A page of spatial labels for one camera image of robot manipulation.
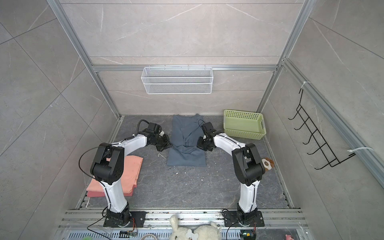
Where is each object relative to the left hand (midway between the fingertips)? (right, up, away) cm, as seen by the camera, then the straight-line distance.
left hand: (174, 141), depth 96 cm
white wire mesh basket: (+2, +41, +5) cm, 42 cm away
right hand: (+16, -3, +1) cm, 17 cm away
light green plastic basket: (+53, +11, +18) cm, 57 cm away
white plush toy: (+21, -36, -33) cm, 53 cm away
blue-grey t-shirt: (+7, -7, +2) cm, 10 cm away
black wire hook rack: (+69, 0, -33) cm, 77 cm away
